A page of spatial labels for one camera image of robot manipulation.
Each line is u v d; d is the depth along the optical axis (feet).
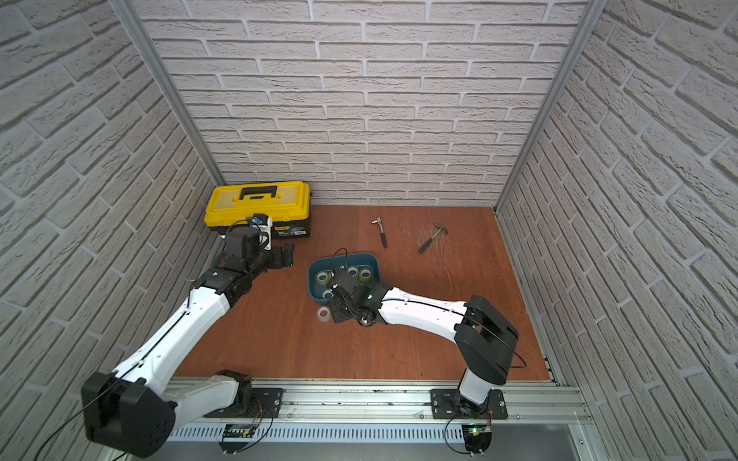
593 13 2.28
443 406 2.40
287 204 3.24
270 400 2.45
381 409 2.44
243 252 1.92
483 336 1.43
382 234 3.61
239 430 2.38
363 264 3.27
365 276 3.13
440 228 3.70
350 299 2.02
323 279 3.19
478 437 2.29
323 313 2.93
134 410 1.24
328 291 3.05
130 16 2.29
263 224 2.27
